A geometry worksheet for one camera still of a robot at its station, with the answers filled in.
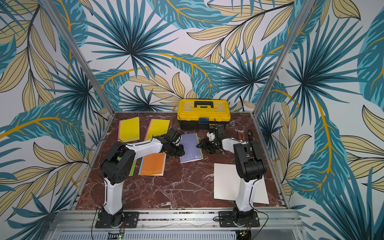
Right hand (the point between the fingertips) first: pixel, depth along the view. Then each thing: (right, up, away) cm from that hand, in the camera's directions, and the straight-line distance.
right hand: (199, 147), depth 97 cm
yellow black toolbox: (+1, +21, -1) cm, 21 cm away
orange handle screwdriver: (+29, +6, +9) cm, 31 cm away
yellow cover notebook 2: (-31, +12, +13) cm, 35 cm away
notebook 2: (-28, -10, -7) cm, 31 cm away
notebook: (-26, -2, -42) cm, 50 cm away
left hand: (-10, -5, -2) cm, 12 cm away
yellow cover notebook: (-49, +11, +9) cm, 51 cm away
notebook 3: (+16, -19, -10) cm, 26 cm away
